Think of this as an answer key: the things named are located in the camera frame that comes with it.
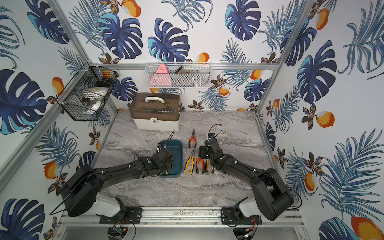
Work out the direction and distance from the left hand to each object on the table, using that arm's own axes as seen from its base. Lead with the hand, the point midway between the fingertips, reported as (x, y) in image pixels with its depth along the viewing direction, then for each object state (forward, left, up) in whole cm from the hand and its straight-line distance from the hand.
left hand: (169, 160), depth 87 cm
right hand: (+8, -20, +2) cm, 22 cm away
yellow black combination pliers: (+6, -13, -5) cm, 15 cm away
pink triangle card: (+39, +8, +29) cm, 49 cm away
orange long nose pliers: (+1, -17, -6) cm, 18 cm away
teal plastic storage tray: (+10, -2, -2) cm, 11 cm away
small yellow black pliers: (-6, +1, -5) cm, 8 cm away
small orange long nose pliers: (+19, -11, -5) cm, 23 cm away
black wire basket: (+38, +53, +28) cm, 71 cm away
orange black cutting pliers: (-1, -22, -5) cm, 23 cm away
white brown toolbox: (+25, +11, +14) cm, 31 cm away
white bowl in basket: (+21, +42, +27) cm, 54 cm away
